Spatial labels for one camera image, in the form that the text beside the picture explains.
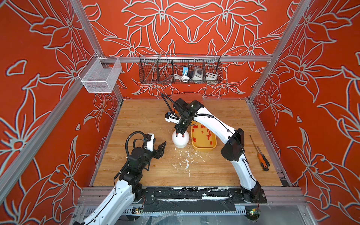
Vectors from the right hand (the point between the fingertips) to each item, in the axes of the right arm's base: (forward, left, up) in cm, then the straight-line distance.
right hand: (174, 131), depth 82 cm
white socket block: (+36, -24, +14) cm, 45 cm away
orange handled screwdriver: (-12, -55, -14) cm, 58 cm away
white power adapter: (+34, -15, +17) cm, 41 cm away
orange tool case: (+41, -9, -11) cm, 44 cm away
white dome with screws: (-3, -3, -8) cm, 9 cm away
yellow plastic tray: (+4, -19, -14) cm, 24 cm away
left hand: (-6, +8, -1) cm, 10 cm away
